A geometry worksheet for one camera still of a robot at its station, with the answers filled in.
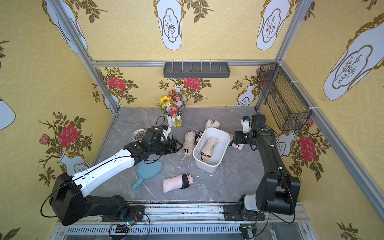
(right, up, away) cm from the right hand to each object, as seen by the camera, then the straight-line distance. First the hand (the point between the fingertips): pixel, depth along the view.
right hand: (244, 137), depth 86 cm
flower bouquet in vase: (-44, +20, +14) cm, 50 cm away
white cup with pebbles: (-65, 0, +12) cm, 66 cm away
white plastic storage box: (-13, -12, +12) cm, 21 cm away
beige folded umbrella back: (-18, +7, +15) cm, 24 cm away
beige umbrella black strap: (-22, -10, +2) cm, 24 cm away
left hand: (-39, -4, -5) cm, 39 cm away
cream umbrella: (-32, -6, +7) cm, 33 cm away
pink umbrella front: (-35, -23, -6) cm, 42 cm away
